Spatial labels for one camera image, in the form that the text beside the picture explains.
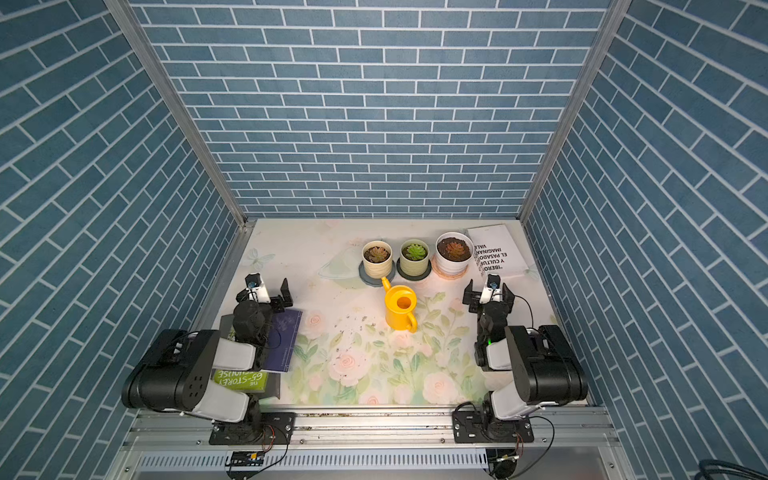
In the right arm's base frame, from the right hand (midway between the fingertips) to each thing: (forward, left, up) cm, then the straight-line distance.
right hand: (492, 284), depth 90 cm
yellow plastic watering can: (-11, +27, +1) cm, 29 cm away
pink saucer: (+8, +12, -8) cm, 17 cm away
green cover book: (-32, +63, -4) cm, 71 cm away
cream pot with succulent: (+8, +37, -2) cm, 38 cm away
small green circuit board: (-47, +62, -13) cm, 79 cm away
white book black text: (+17, -5, -5) cm, 19 cm away
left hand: (-5, +65, +1) cm, 65 cm away
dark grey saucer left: (+3, +36, -8) cm, 37 cm away
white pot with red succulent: (+12, +11, 0) cm, 17 cm away
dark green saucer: (+6, +24, -9) cm, 26 cm away
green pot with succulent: (+10, +24, -2) cm, 26 cm away
